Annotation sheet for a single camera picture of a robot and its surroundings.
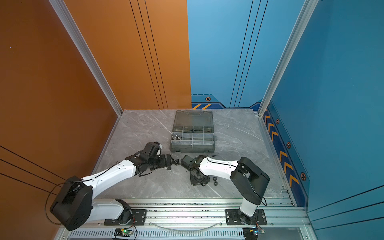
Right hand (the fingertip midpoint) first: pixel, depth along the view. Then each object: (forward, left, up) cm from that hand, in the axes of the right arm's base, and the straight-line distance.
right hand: (196, 183), depth 85 cm
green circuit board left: (-22, +33, 0) cm, 40 cm away
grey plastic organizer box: (+33, +2, +6) cm, 34 cm away
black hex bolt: (+9, +16, +2) cm, 19 cm away
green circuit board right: (-22, -29, 0) cm, 37 cm away
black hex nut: (+3, -11, +2) cm, 11 cm away
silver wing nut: (+29, +12, +5) cm, 32 cm away
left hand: (+11, +16, +7) cm, 20 cm away
